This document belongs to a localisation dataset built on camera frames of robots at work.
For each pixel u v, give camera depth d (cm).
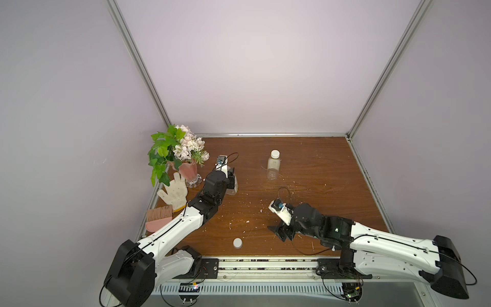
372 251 46
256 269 74
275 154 87
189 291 72
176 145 76
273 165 98
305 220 53
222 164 68
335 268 73
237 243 80
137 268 40
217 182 60
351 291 70
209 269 73
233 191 92
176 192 95
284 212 62
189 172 86
